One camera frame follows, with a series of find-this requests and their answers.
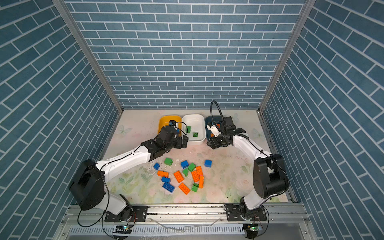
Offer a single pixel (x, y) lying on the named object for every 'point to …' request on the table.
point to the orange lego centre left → (178, 176)
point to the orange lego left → (163, 173)
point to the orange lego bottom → (184, 188)
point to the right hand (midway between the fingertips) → (211, 139)
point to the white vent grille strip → (239, 229)
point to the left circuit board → (122, 229)
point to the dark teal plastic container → (209, 118)
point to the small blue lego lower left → (165, 179)
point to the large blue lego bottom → (168, 187)
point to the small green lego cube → (195, 134)
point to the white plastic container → (193, 126)
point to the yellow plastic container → (164, 121)
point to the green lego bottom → (195, 186)
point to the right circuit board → (252, 230)
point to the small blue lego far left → (156, 166)
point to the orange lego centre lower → (195, 176)
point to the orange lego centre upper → (199, 171)
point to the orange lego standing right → (201, 180)
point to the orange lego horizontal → (218, 125)
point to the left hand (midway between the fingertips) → (182, 138)
